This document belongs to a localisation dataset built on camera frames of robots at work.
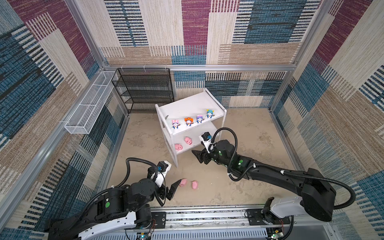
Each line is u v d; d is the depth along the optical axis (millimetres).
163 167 533
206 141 662
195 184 828
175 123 650
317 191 417
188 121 662
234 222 733
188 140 812
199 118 672
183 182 846
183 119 674
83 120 916
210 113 688
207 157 686
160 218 738
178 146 792
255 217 729
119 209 452
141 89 1083
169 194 576
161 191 559
